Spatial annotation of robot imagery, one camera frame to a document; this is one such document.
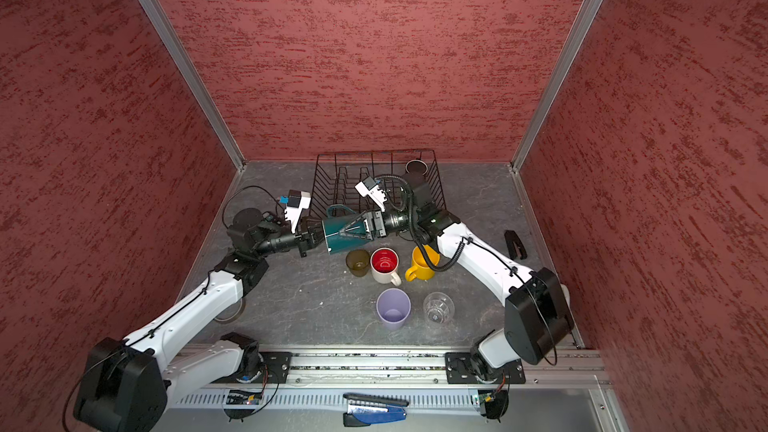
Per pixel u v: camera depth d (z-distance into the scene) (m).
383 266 0.92
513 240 0.97
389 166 1.15
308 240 0.65
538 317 0.42
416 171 1.03
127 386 0.39
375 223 0.62
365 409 0.67
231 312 0.56
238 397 0.73
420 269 0.84
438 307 0.83
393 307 0.82
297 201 0.63
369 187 0.67
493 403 0.71
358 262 0.91
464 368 0.74
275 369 0.73
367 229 0.61
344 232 0.63
